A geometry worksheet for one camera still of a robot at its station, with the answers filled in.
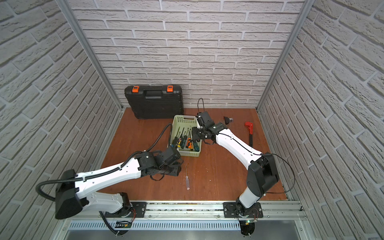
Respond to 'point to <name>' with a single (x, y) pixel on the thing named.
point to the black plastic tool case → (152, 102)
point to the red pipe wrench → (250, 127)
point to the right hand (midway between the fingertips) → (197, 132)
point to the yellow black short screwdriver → (179, 144)
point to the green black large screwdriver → (196, 146)
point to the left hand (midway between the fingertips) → (182, 167)
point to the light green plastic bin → (188, 122)
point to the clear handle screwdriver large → (187, 180)
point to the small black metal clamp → (227, 120)
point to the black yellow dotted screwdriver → (176, 140)
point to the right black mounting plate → (231, 210)
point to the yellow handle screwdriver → (192, 146)
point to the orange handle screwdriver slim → (189, 140)
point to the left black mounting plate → (136, 210)
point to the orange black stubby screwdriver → (187, 143)
